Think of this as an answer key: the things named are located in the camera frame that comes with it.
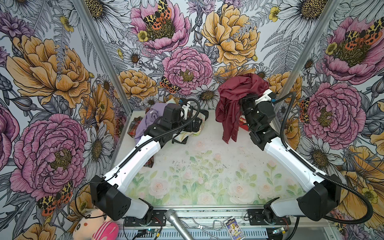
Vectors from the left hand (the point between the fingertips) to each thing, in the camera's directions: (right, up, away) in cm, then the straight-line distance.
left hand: (192, 124), depth 76 cm
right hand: (+21, +16, -8) cm, 28 cm away
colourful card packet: (+20, -49, -6) cm, 53 cm away
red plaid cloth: (-42, -1, +29) cm, 51 cm away
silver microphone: (-10, -43, -4) cm, 44 cm away
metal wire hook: (+2, -49, -4) cm, 49 cm away
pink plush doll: (-44, -43, -10) cm, 62 cm away
